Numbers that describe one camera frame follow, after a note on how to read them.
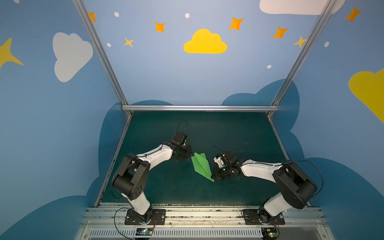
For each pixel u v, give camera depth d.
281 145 1.08
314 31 0.77
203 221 0.75
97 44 0.81
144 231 0.72
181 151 0.78
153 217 0.74
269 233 0.71
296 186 0.45
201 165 0.93
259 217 0.67
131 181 0.46
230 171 0.70
